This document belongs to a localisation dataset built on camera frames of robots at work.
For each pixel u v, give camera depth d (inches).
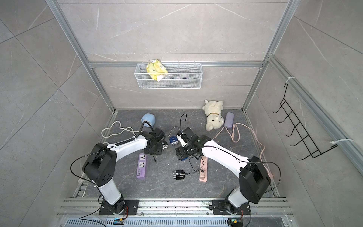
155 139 29.3
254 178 16.5
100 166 18.5
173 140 38.5
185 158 28.2
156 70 34.4
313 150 23.7
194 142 23.6
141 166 33.8
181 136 26.1
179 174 32.3
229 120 43.2
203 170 33.0
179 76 39.7
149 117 41.0
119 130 42.0
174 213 28.7
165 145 36.8
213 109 43.1
